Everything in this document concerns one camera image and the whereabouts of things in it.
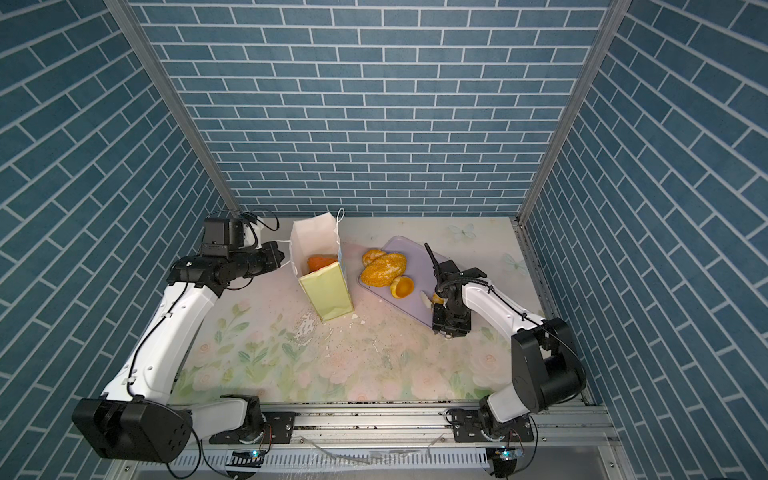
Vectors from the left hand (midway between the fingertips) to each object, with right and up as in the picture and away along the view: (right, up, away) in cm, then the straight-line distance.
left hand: (286, 252), depth 77 cm
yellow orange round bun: (+30, -12, +19) cm, 38 cm away
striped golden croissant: (+41, -15, +17) cm, 47 cm away
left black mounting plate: (0, -44, -3) cm, 44 cm away
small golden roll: (+19, -2, +26) cm, 32 cm away
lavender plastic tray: (+37, -7, +31) cm, 49 cm away
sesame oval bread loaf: (+24, -7, +20) cm, 31 cm away
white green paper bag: (+10, -9, +1) cm, 14 cm away
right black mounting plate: (+47, -44, -3) cm, 64 cm away
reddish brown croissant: (+5, -3, +13) cm, 14 cm away
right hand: (+41, -22, +8) cm, 47 cm away
